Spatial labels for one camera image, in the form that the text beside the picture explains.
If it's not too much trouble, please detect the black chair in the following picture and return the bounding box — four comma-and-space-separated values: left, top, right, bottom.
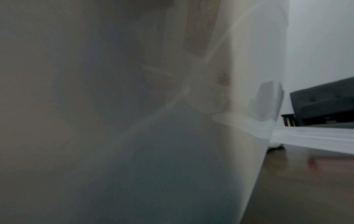
281, 76, 354, 128

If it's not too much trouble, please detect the large clear storage bin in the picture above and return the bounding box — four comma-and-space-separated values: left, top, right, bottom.
0, 0, 289, 224

